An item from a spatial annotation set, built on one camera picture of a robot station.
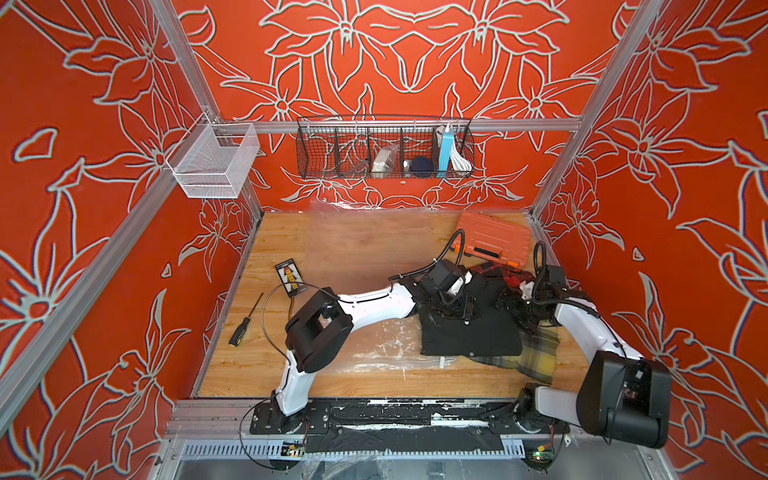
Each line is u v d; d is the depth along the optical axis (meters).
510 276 0.96
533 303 0.65
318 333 0.48
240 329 0.87
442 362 0.81
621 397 0.41
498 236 1.06
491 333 0.81
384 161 0.92
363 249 1.10
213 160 0.93
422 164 0.96
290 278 0.98
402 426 0.73
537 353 0.80
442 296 0.70
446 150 0.86
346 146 1.00
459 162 0.91
